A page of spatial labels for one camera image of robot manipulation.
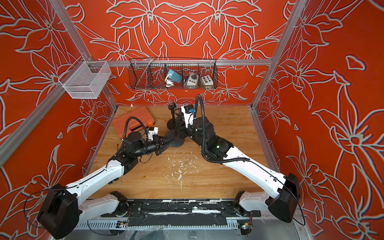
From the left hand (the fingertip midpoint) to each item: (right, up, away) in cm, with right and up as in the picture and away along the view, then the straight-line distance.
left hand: (173, 139), depth 72 cm
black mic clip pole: (-3, +18, +20) cm, 27 cm away
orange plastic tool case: (-31, +5, +30) cm, 44 cm away
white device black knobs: (+10, +35, +19) cm, 40 cm away
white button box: (+20, +34, +22) cm, 45 cm away
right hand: (+1, +10, -6) cm, 12 cm away
